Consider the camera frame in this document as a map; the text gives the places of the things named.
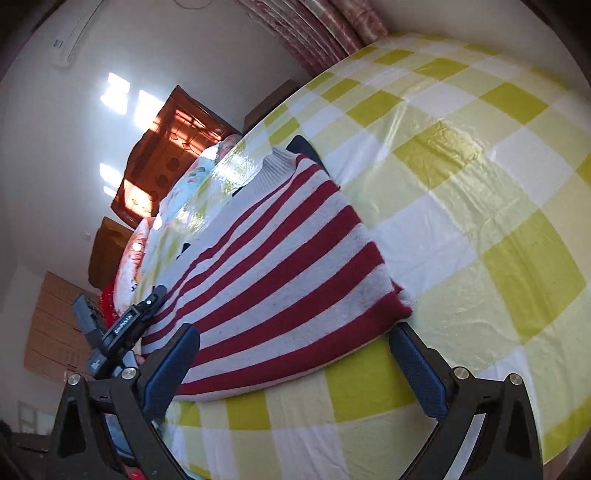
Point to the yellow white checkered bed sheet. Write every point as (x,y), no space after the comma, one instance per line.
(461,207)

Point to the pink floral curtain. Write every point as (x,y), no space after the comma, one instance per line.
(318,32)

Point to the carved wooden headboard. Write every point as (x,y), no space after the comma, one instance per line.
(171,152)

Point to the wooden nightstand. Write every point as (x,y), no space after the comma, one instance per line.
(268,108)

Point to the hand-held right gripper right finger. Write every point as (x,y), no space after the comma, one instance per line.
(418,369)

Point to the pink floral quilt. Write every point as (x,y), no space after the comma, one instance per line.
(134,258)

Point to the plain wooden headboard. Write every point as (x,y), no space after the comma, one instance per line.
(108,249)

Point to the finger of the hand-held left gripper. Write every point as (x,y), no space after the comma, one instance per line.
(154,297)

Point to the red grey striped sweater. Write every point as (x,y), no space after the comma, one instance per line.
(286,277)

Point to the floral blue pillow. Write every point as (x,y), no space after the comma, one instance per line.
(198,175)

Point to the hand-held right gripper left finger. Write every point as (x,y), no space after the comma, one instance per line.
(168,369)

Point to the white air conditioner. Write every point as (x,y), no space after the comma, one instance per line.
(76,37)

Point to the red quilt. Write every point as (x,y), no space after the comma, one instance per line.
(107,300)

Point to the wooden wardrobe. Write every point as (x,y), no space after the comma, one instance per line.
(55,323)

